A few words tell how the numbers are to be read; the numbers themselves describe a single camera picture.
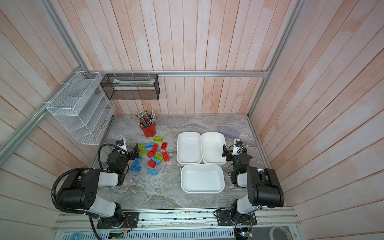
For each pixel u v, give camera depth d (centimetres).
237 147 77
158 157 96
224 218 73
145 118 100
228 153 82
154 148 98
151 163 93
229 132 106
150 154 97
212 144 102
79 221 74
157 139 104
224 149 88
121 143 78
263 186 47
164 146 101
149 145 101
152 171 90
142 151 98
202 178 88
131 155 84
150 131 109
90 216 67
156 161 92
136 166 91
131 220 73
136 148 90
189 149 97
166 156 95
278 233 69
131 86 105
